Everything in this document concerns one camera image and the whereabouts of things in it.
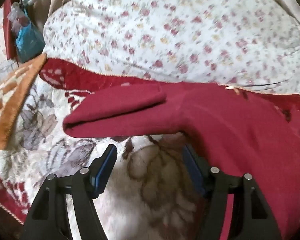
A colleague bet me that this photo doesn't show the blue plastic bag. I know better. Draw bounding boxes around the blue plastic bag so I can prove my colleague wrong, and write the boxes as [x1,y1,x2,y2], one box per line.
[15,21,46,63]

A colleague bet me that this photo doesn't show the dark red knit garment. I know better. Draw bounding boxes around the dark red knit garment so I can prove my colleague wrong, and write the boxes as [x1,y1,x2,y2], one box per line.
[62,81,300,240]

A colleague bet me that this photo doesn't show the red wooden bed frame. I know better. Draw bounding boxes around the red wooden bed frame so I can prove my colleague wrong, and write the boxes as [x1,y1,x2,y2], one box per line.
[2,0,18,61]

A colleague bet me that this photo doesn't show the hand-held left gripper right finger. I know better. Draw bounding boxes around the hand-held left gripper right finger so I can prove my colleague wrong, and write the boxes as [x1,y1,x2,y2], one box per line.
[182,144,282,240]

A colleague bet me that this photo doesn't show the orange patterned blanket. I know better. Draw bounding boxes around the orange patterned blanket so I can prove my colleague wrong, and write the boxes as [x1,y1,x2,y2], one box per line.
[0,53,48,151]

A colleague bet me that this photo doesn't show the white floral quilt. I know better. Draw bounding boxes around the white floral quilt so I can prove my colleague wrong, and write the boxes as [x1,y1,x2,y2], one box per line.
[43,0,300,96]

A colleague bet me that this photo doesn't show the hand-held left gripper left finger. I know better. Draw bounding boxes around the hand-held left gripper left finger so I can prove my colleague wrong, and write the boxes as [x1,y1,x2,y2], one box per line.
[20,144,118,240]

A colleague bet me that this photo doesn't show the red and white plush blanket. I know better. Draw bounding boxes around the red and white plush blanket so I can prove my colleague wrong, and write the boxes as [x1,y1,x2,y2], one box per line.
[0,57,300,240]

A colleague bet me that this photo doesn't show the clear plastic bag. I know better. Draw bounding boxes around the clear plastic bag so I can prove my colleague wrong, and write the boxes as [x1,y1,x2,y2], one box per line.
[7,2,28,32]

